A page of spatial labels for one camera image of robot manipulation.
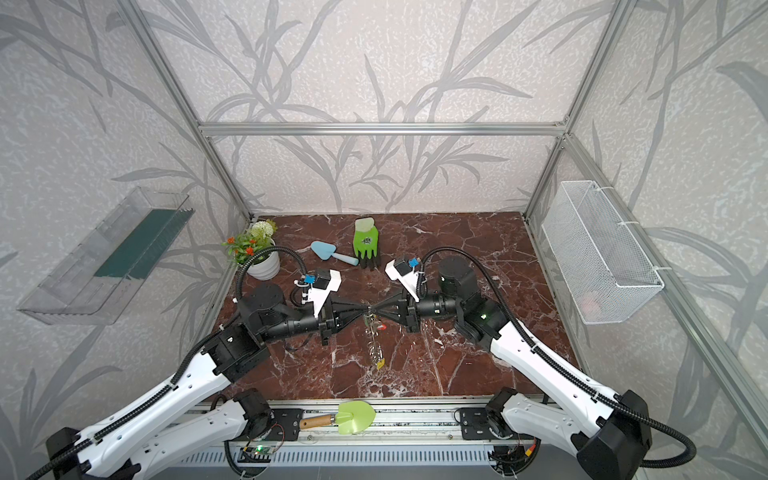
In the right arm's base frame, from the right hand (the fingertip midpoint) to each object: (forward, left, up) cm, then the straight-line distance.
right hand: (378, 300), depth 63 cm
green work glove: (+40, +9, -30) cm, 50 cm away
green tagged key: (-4, +2, -2) cm, 5 cm away
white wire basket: (+4, -48, +5) cm, 48 cm away
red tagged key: (-4, -1, -5) cm, 6 cm away
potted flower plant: (+32, +41, -16) cm, 54 cm away
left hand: (-2, +2, +2) cm, 3 cm away
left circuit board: (-25, +30, -31) cm, 50 cm away
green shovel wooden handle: (-18, +8, -28) cm, 34 cm away
